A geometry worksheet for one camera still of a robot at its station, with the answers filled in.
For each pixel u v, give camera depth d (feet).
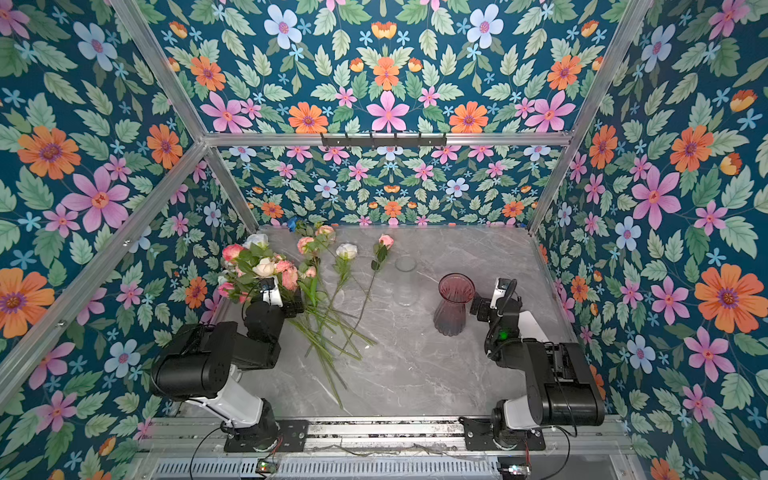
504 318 2.27
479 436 2.40
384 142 3.04
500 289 2.62
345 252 3.53
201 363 1.53
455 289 2.71
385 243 3.63
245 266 3.23
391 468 2.51
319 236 3.65
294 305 2.81
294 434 2.42
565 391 1.46
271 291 2.59
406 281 2.84
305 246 3.61
